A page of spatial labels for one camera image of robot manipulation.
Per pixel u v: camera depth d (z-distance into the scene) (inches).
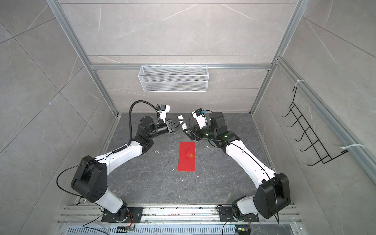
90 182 17.5
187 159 37.1
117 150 21.0
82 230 27.5
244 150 19.8
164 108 27.6
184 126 28.6
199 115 26.0
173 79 39.7
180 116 28.7
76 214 29.4
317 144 24.8
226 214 28.7
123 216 26.0
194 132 26.0
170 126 26.5
